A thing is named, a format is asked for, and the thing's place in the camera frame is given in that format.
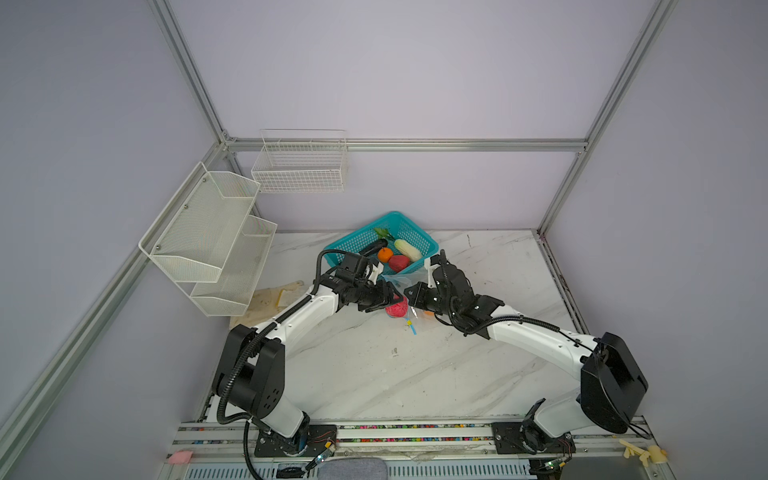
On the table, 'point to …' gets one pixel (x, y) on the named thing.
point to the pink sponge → (180, 458)
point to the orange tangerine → (384, 254)
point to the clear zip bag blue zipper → (402, 280)
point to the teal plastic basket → (400, 228)
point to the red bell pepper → (398, 262)
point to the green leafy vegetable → (384, 233)
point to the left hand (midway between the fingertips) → (394, 302)
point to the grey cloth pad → (353, 469)
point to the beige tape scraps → (653, 452)
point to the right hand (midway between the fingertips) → (400, 291)
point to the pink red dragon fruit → (399, 309)
